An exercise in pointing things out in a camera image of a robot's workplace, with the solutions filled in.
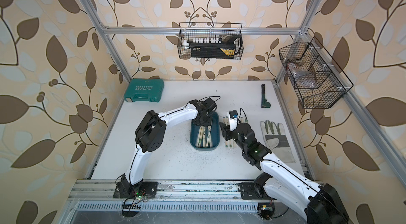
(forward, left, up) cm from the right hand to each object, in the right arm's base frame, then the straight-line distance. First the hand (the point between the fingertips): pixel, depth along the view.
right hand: (225, 121), depth 81 cm
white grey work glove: (-3, -30, -16) cm, 35 cm away
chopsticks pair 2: (-14, -2, +3) cm, 15 cm away
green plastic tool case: (+33, +52, -10) cm, 63 cm away
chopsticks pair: (-6, -2, -16) cm, 17 cm away
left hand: (+6, +9, -13) cm, 16 cm away
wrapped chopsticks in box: (-4, +13, -15) cm, 20 cm away
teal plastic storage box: (+3, +17, -14) cm, 22 cm away
